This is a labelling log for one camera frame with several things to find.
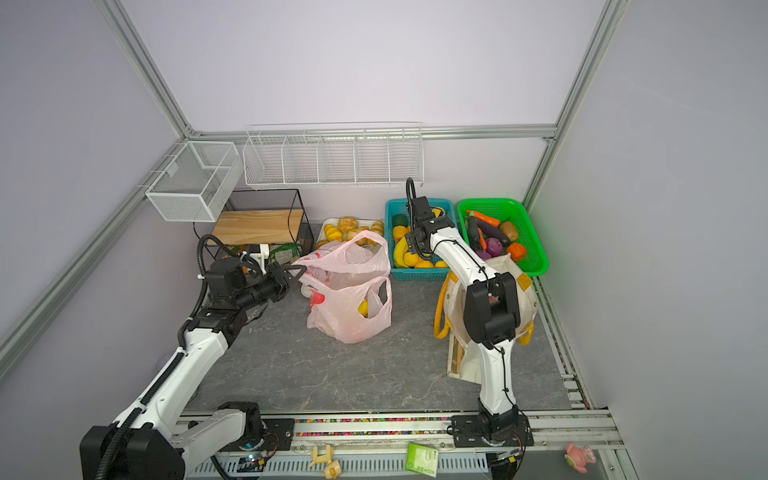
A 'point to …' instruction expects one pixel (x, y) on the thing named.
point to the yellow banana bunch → (363, 307)
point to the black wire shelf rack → (261, 217)
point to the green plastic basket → (535, 261)
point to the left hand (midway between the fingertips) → (307, 271)
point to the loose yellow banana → (399, 253)
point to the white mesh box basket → (195, 181)
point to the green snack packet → (285, 254)
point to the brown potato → (509, 230)
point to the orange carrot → (484, 218)
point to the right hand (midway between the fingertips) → (429, 238)
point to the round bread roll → (347, 224)
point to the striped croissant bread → (332, 233)
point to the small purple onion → (494, 247)
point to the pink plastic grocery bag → (350, 296)
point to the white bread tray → (375, 226)
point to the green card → (422, 459)
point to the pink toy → (579, 458)
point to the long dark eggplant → (494, 232)
